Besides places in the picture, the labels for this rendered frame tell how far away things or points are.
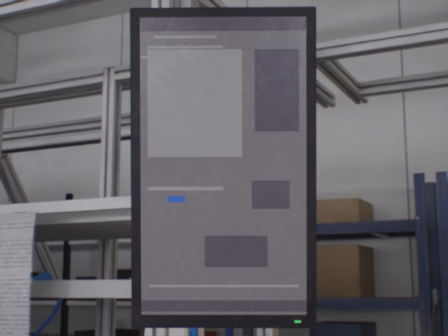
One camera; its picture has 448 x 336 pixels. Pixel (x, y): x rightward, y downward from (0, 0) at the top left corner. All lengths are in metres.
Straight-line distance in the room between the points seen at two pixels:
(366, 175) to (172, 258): 3.75
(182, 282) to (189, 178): 0.17
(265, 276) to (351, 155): 3.76
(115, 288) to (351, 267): 2.85
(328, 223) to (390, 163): 0.72
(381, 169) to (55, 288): 3.40
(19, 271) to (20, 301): 0.06
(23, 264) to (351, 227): 2.93
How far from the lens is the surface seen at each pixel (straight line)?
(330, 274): 4.31
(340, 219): 4.32
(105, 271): 2.14
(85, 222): 1.61
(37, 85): 2.45
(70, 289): 1.63
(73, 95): 2.43
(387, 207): 4.73
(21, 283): 1.58
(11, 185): 2.67
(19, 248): 1.59
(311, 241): 1.11
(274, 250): 1.10
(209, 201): 1.10
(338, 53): 2.01
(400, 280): 4.68
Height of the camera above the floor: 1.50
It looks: 10 degrees up
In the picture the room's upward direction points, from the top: straight up
